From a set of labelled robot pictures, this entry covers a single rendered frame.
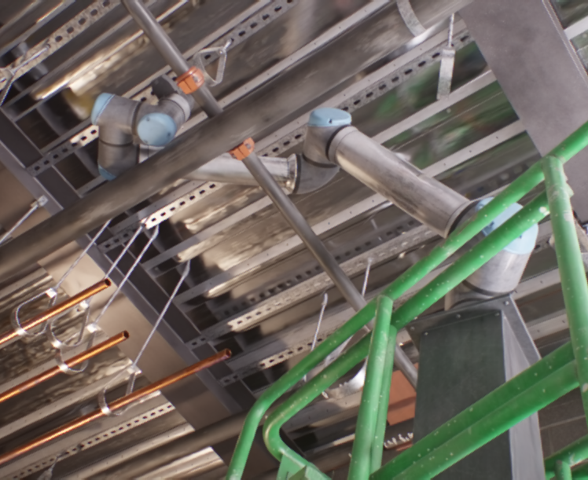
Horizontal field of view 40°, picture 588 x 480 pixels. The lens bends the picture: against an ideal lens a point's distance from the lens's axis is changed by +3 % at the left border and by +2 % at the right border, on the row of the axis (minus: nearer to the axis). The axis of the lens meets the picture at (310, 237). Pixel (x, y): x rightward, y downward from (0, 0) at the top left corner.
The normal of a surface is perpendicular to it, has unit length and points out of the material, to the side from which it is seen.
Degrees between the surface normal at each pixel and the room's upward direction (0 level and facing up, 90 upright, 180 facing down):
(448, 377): 90
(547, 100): 180
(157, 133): 175
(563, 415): 90
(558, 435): 90
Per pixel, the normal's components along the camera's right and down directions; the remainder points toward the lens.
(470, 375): -0.45, -0.80
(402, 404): -0.18, 0.52
